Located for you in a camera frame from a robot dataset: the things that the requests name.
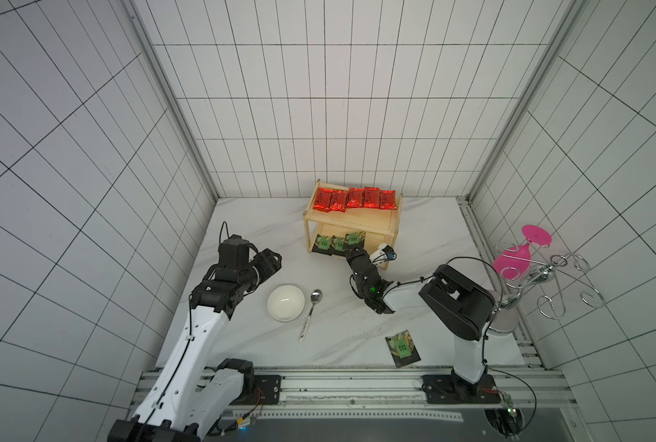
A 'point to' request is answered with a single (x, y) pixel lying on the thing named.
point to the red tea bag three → (356, 198)
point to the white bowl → (286, 303)
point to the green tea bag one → (338, 243)
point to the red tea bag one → (322, 199)
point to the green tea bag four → (403, 349)
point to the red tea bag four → (371, 197)
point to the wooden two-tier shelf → (333, 233)
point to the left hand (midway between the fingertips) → (273, 267)
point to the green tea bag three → (354, 238)
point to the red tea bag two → (338, 201)
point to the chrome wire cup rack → (535, 272)
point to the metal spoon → (315, 297)
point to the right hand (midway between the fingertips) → (341, 245)
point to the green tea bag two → (323, 242)
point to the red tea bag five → (388, 200)
